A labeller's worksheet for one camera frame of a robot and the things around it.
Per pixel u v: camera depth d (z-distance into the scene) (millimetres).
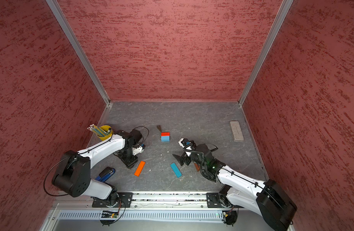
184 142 668
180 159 696
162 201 756
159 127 1029
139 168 852
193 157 696
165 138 957
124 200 738
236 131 1002
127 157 730
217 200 741
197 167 666
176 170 842
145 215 775
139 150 811
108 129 895
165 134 1029
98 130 868
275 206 409
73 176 430
